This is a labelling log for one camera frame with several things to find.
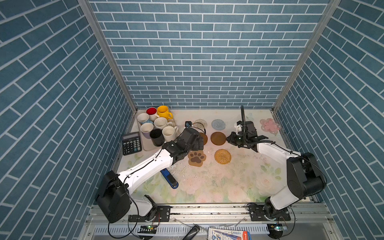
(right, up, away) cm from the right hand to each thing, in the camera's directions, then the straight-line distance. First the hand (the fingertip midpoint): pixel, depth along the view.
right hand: (225, 136), depth 91 cm
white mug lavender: (-53, +4, +11) cm, 54 cm away
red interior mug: (-51, +16, +18) cm, 57 cm away
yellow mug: (-43, +16, +16) cm, 49 cm away
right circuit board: (+21, -43, -20) cm, 52 cm away
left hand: (-18, -1, -9) cm, 20 cm away
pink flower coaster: (+37, +6, +20) cm, 43 cm away
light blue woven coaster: (-2, +7, +20) cm, 22 cm away
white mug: (-44, +8, +14) cm, 47 cm away
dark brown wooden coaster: (-3, -2, +11) cm, 12 cm away
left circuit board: (-41, -44, -19) cm, 63 cm away
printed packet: (-8, -43, -24) cm, 50 cm away
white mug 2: (-36, +1, +7) cm, 37 cm away
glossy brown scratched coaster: (-12, -2, +13) cm, 18 cm away
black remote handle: (-19, -40, -25) cm, 51 cm away
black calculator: (-62, -6, +7) cm, 62 cm away
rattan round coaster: (-1, -13, +2) cm, 13 cm away
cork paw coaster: (-18, -14, +3) cm, 23 cm away
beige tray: (-49, +8, +10) cm, 51 cm away
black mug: (-43, -1, +2) cm, 43 cm away
